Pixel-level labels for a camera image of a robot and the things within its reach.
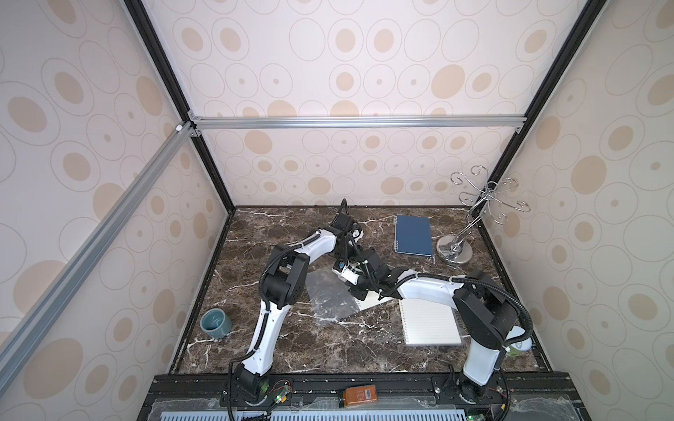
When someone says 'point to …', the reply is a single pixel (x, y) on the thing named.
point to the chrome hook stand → (455, 248)
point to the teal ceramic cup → (216, 322)
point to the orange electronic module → (360, 394)
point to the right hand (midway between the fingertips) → (356, 277)
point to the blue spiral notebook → (412, 235)
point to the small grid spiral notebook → (330, 296)
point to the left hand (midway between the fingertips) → (366, 257)
